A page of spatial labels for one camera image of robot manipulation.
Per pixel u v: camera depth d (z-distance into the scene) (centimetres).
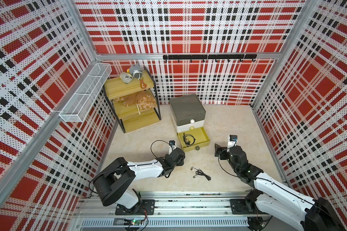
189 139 100
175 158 68
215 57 91
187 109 91
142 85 86
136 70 86
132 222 69
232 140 70
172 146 79
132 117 111
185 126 91
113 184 43
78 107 70
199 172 86
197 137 101
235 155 61
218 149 75
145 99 89
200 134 104
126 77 84
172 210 74
